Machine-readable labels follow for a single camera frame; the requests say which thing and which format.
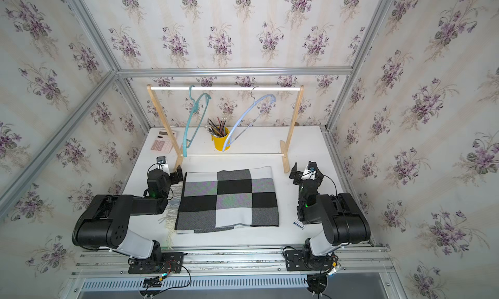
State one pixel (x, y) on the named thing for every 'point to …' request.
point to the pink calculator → (163, 142)
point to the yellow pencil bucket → (219, 142)
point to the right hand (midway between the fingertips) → (309, 166)
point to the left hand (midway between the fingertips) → (172, 167)
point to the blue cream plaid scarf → (172, 212)
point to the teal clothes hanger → (193, 104)
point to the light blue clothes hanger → (234, 123)
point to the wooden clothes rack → (178, 155)
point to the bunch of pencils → (218, 130)
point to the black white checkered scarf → (221, 199)
